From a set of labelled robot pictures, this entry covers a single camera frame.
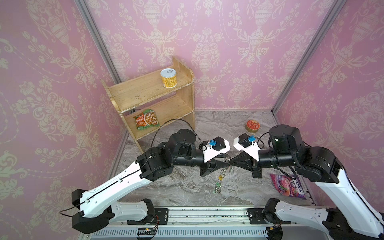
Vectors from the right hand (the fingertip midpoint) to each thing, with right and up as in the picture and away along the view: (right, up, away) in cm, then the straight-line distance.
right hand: (231, 160), depth 53 cm
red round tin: (+29, +12, +56) cm, 64 cm away
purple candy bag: (+37, -20, +26) cm, 49 cm away
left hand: (-2, 0, -2) cm, 3 cm away
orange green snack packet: (-41, +17, +33) cm, 55 cm away
